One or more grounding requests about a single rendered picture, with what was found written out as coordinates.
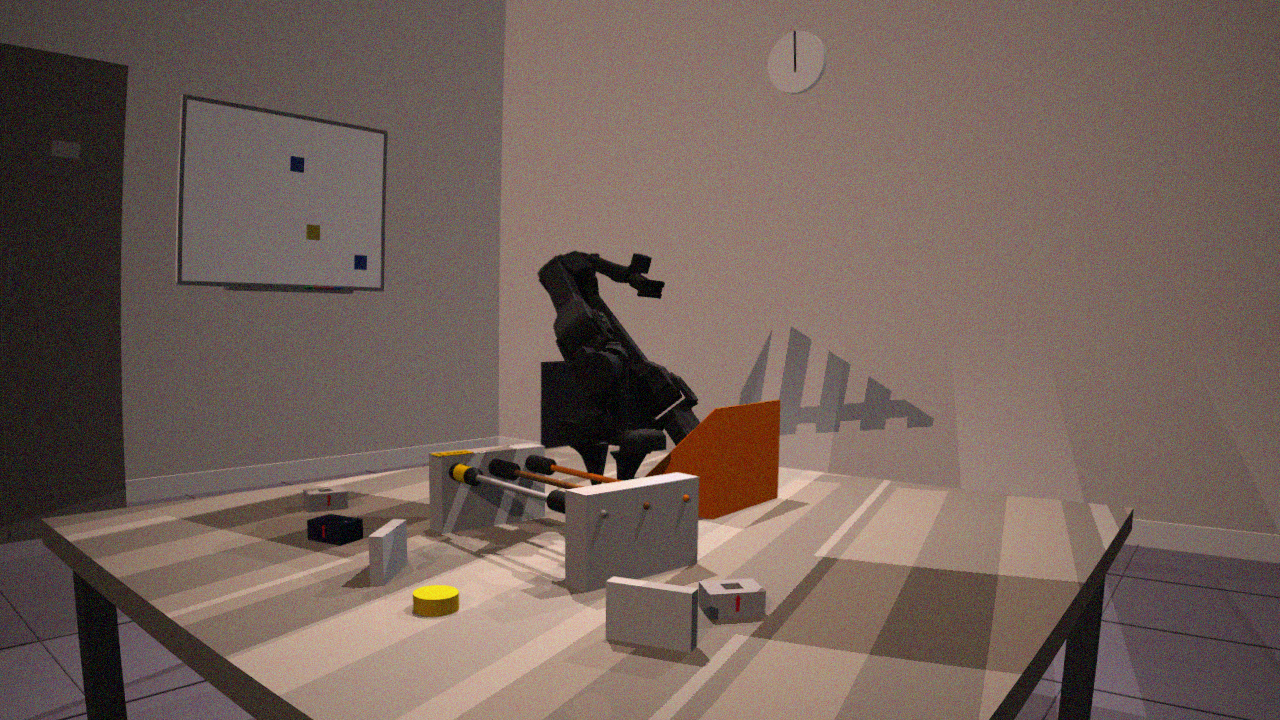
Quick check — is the yellow short cylinder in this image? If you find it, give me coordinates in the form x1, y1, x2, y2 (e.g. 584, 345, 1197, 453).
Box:
413, 585, 460, 618

